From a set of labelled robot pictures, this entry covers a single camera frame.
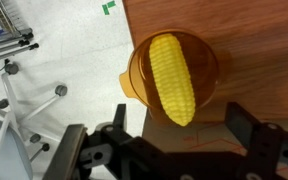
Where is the large brown cardboard sheet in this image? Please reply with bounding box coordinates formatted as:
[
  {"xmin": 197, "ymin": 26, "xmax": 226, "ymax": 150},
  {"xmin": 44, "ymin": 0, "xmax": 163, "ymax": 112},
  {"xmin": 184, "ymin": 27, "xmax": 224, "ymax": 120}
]
[{"xmin": 141, "ymin": 108, "xmax": 288, "ymax": 180}]

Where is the dark grey mount bracket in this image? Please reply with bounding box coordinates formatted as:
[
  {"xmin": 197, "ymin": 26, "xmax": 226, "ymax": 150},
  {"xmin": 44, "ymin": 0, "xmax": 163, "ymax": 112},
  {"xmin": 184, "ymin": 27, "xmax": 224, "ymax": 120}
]
[{"xmin": 41, "ymin": 123, "xmax": 89, "ymax": 180}]

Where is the green floor tape mark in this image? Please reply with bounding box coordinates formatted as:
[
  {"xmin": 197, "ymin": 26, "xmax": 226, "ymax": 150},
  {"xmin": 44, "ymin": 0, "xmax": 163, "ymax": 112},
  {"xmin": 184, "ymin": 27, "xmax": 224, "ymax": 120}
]
[{"xmin": 101, "ymin": 0, "xmax": 117, "ymax": 16}]

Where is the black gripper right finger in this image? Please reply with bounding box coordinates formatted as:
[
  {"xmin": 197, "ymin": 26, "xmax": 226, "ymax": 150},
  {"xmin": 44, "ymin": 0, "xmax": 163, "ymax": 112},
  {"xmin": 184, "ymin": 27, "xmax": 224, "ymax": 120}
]
[{"xmin": 224, "ymin": 101, "xmax": 284, "ymax": 169}]

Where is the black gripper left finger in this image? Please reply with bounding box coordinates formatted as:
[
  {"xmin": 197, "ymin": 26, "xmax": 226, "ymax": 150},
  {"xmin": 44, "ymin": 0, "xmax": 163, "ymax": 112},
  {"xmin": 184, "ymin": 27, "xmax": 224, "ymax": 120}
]
[{"xmin": 101, "ymin": 103, "xmax": 133, "ymax": 145}]

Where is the yellow fake corn cob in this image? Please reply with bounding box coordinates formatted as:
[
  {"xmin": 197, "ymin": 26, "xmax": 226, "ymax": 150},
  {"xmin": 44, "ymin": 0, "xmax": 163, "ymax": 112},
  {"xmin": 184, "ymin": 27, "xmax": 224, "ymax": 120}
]
[{"xmin": 148, "ymin": 33, "xmax": 197, "ymax": 128}]

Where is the grey metal rack frame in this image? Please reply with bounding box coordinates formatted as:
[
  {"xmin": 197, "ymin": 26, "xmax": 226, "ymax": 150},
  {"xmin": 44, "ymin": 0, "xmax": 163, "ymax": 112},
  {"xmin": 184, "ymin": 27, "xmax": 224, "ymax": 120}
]
[{"xmin": 0, "ymin": 0, "xmax": 40, "ymax": 66}]

